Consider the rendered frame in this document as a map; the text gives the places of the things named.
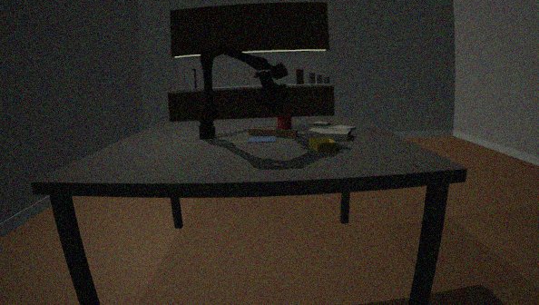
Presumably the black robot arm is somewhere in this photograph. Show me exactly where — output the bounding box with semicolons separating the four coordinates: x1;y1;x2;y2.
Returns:
199;44;288;139

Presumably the tan flat bar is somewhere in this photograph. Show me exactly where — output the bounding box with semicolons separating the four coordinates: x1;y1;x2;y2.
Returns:
249;128;298;137

